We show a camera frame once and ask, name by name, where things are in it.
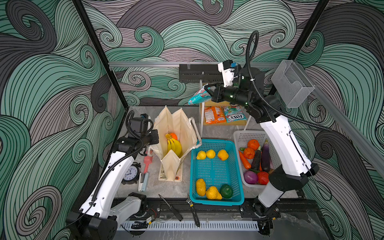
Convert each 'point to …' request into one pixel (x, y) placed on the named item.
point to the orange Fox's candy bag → (214, 114)
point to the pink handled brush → (144, 177)
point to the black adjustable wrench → (194, 216)
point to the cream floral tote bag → (177, 133)
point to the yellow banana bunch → (174, 145)
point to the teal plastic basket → (215, 177)
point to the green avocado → (226, 191)
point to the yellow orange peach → (223, 155)
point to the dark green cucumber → (256, 160)
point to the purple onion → (250, 177)
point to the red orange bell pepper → (249, 153)
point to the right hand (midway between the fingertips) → (206, 86)
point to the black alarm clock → (131, 173)
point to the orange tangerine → (174, 136)
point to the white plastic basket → (242, 138)
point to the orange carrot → (247, 164)
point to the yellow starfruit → (201, 187)
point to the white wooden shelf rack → (203, 104)
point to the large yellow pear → (212, 193)
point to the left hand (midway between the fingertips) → (156, 133)
